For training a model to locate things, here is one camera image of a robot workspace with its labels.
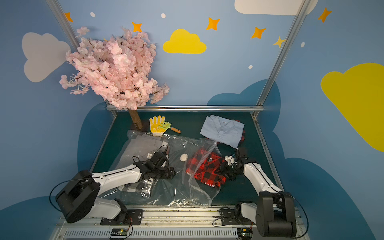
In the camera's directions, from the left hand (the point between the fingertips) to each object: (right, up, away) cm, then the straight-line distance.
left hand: (170, 171), depth 88 cm
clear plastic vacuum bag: (+9, -6, -12) cm, 16 cm away
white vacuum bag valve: (+7, +7, +6) cm, 12 cm away
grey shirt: (-23, +13, +7) cm, 27 cm away
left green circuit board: (-25, -25, -16) cm, 38 cm away
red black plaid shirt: (+49, +21, +14) cm, 55 cm away
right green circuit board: (+39, -26, -15) cm, 50 cm away
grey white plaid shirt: (-18, -7, -6) cm, 20 cm away
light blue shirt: (+35, +25, +16) cm, 46 cm away
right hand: (+29, +1, -3) cm, 29 cm away
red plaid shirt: (+21, +2, +1) cm, 22 cm away
